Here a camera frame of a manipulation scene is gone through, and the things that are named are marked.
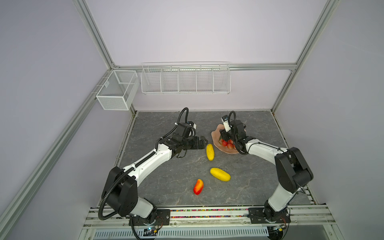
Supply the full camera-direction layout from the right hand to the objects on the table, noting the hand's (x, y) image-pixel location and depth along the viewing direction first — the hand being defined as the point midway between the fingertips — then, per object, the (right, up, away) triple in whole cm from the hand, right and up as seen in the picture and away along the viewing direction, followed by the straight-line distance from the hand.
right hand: (226, 128), depth 94 cm
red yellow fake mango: (-18, -32, -14) cm, 39 cm away
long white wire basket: (-26, +33, +5) cm, 43 cm away
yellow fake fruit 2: (-5, -26, -10) cm, 29 cm away
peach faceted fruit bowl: (-6, -6, +6) cm, 10 cm away
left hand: (-16, -9, -13) cm, 22 cm away
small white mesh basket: (-73, +25, +8) cm, 78 cm away
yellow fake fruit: (-10, -15, -1) cm, 19 cm away
